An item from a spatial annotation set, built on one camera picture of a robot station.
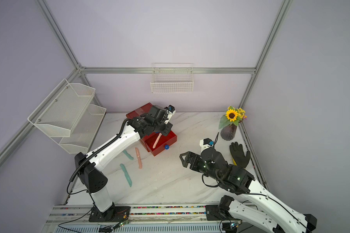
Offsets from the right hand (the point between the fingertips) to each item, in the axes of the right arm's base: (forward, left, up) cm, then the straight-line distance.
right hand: (187, 160), depth 67 cm
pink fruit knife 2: (+14, +31, -24) cm, 41 cm away
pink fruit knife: (+14, +16, -2) cm, 21 cm away
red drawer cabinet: (+34, +31, -2) cm, 46 cm away
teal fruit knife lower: (+4, +37, -24) cm, 44 cm away
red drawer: (+17, +14, -11) cm, 24 cm away
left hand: (+21, +10, +1) cm, 23 cm away
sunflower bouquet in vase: (+24, -26, -1) cm, 36 cm away
